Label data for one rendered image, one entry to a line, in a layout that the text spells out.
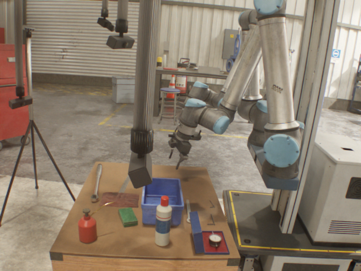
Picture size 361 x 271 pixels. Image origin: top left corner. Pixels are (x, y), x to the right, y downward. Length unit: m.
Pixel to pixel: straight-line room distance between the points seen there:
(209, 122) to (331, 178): 0.71
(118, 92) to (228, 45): 3.66
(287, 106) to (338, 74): 8.72
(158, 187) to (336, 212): 0.99
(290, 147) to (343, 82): 8.84
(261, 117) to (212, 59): 7.00
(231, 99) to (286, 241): 0.86
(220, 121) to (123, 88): 5.33
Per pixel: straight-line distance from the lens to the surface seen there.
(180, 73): 5.43
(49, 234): 2.22
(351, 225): 1.81
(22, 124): 3.86
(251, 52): 1.38
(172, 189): 1.64
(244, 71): 1.39
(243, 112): 2.01
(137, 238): 1.34
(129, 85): 6.57
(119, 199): 1.60
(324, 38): 1.54
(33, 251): 2.10
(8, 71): 3.69
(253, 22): 1.81
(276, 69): 1.21
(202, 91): 1.79
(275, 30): 1.22
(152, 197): 1.66
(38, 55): 9.98
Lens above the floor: 1.28
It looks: 18 degrees down
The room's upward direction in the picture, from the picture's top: 5 degrees clockwise
